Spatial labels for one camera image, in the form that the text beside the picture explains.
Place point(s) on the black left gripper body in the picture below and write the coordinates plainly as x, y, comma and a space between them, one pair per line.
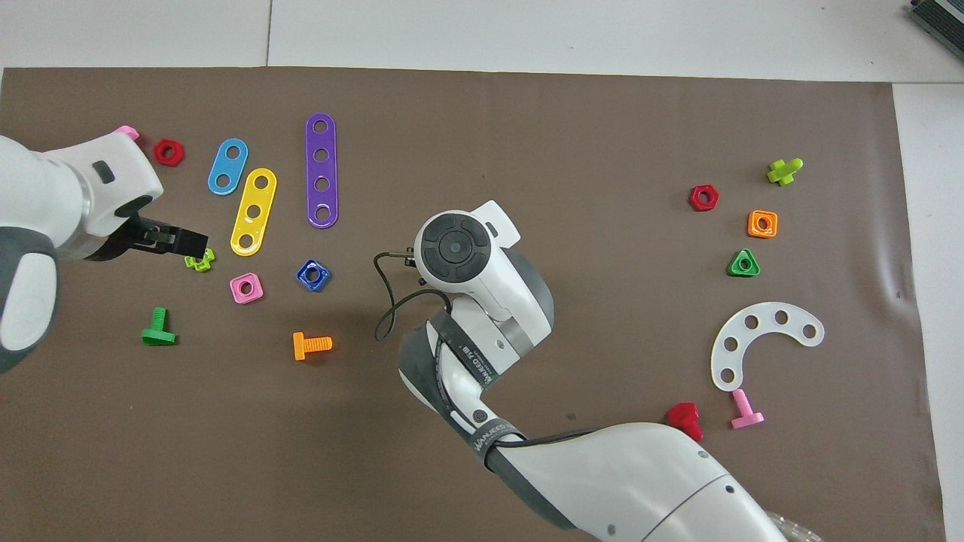
120, 245

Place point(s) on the blue plastic square nut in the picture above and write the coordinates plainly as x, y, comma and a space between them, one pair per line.
303, 280

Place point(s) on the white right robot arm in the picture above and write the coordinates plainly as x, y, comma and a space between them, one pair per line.
625, 482

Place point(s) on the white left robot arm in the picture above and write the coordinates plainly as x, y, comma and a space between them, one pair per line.
45, 196

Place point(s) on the green plastic cross nut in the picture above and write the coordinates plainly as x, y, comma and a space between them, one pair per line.
200, 263

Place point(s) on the pink plastic square nut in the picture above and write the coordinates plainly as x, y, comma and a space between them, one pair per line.
236, 294

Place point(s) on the yellow three-hole strip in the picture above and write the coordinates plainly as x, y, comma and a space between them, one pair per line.
257, 197

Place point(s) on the blue two-hole strip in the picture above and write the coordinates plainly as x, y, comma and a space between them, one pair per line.
228, 167

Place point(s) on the green plastic toy screw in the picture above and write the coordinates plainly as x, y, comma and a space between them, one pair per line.
158, 336

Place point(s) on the red plastic hex nut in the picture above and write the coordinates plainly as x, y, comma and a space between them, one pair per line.
694, 197
158, 150

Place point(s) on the pink plastic toy screw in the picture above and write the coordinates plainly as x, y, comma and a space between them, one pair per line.
747, 418
128, 133

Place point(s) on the purple four-hole strip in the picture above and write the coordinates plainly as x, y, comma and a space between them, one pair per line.
321, 170

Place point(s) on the orange plastic toy screw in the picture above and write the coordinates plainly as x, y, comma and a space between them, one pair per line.
300, 346

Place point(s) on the brown table mat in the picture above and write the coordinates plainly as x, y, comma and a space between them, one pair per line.
602, 120

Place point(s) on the red plastic toy screw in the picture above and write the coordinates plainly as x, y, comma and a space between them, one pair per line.
681, 414

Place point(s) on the green plastic triangle nut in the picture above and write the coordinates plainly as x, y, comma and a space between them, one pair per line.
734, 271

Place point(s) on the white curved five-hole strip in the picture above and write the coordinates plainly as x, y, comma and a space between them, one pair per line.
739, 333

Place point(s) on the orange plastic square nut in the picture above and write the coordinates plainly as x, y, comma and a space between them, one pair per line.
751, 232

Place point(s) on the lime cross-head toy screw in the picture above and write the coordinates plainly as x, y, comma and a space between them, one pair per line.
783, 173

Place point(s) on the dark ribbed device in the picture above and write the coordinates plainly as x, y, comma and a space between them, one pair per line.
941, 15

